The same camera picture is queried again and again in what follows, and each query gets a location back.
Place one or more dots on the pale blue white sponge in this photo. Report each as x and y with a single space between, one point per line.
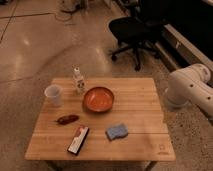
115 132

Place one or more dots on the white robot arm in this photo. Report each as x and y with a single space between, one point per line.
190 84

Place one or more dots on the orange bowl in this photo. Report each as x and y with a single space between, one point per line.
98 99

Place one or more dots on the small clear plastic bottle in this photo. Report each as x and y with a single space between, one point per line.
79 80

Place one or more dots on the wooden table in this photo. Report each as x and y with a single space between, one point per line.
136 105

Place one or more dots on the dark red sausage toy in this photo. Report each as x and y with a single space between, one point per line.
67 119

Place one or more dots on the clear plastic cup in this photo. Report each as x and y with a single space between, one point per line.
53 93

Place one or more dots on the black red white box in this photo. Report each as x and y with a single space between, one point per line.
78 139

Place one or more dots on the black office chair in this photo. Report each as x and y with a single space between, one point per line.
145 23

